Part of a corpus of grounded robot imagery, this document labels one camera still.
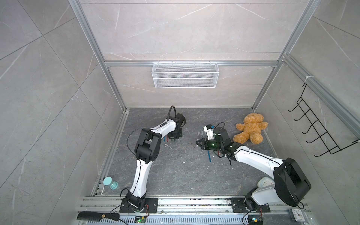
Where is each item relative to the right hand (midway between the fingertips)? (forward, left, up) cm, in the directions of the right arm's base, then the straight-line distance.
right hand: (198, 142), depth 84 cm
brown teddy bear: (+14, -40, -6) cm, 43 cm away
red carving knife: (+11, +21, -13) cm, 27 cm away
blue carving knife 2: (-3, -8, -14) cm, 16 cm away
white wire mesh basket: (+47, +7, +17) cm, 50 cm away
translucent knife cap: (+15, -3, -13) cm, 20 cm away
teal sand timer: (-21, +49, -3) cm, 54 cm away
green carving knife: (+10, +17, -13) cm, 24 cm away
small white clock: (-36, -48, -11) cm, 61 cm away
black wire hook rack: (-13, -55, +20) cm, 60 cm away
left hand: (+14, +13, -12) cm, 22 cm away
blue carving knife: (+11, +23, -13) cm, 28 cm away
